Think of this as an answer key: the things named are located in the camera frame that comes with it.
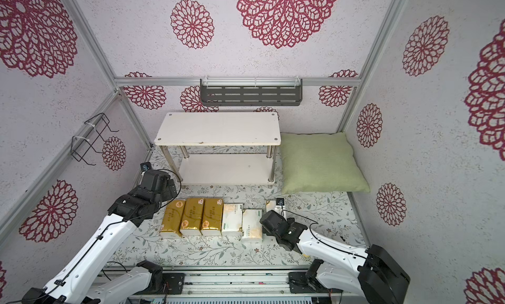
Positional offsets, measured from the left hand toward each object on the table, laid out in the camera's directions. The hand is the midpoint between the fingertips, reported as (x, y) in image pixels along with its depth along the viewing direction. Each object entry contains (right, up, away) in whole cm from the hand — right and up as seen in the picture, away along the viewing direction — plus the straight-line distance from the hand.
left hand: (159, 189), depth 76 cm
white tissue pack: (+28, -14, +10) cm, 33 cm away
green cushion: (+70, +10, +21) cm, 74 cm away
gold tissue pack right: (+19, -13, +7) cm, 24 cm away
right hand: (+45, -14, +9) cm, 48 cm away
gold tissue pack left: (+2, -14, +7) cm, 16 cm away
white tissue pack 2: (+36, -17, +7) cm, 41 cm away
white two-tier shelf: (+17, +19, +45) cm, 51 cm away
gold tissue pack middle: (+11, -13, +7) cm, 18 cm away
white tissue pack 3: (+44, -8, +9) cm, 46 cm away
